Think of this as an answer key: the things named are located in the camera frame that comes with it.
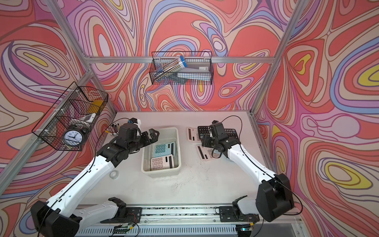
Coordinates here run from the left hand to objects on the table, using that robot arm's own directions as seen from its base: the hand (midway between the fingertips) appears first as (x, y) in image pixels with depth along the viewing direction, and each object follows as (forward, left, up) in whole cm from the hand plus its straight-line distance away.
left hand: (155, 135), depth 76 cm
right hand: (+1, -28, -10) cm, 30 cm away
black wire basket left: (+1, +40, +9) cm, 41 cm away
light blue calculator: (+5, -1, -22) cm, 23 cm away
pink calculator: (-5, -2, -21) cm, 22 cm away
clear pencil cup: (+12, +30, -10) cm, 34 cm away
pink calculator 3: (+2, -28, -22) cm, 36 cm away
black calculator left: (+19, -28, -21) cm, 40 cm away
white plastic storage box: (+12, -3, -17) cm, 21 cm away
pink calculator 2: (+16, -20, -20) cm, 33 cm away
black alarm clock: (-5, +35, +6) cm, 36 cm away
